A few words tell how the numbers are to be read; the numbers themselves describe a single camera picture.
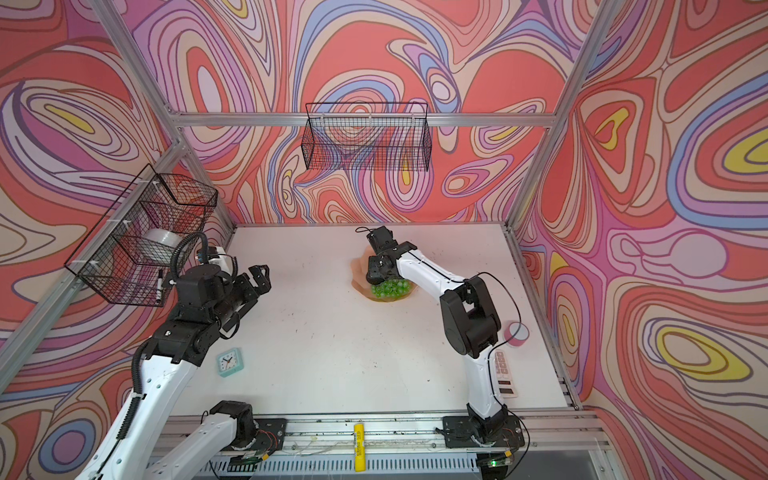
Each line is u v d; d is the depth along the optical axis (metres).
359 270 1.04
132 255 0.73
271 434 0.73
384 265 0.69
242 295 0.63
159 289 0.72
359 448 0.70
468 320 0.52
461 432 0.73
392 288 0.93
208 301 0.52
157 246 0.70
